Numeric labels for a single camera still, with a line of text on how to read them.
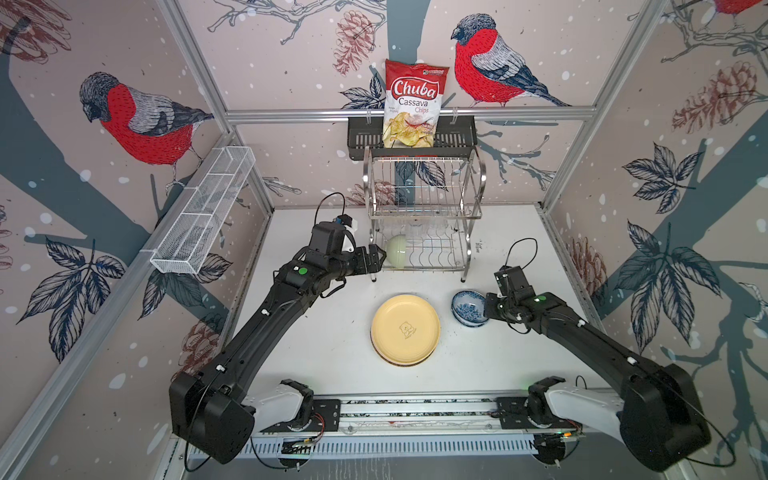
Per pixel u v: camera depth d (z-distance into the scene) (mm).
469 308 901
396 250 902
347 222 693
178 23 728
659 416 390
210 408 372
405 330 854
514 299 653
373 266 673
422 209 1018
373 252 683
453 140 949
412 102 835
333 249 583
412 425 728
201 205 789
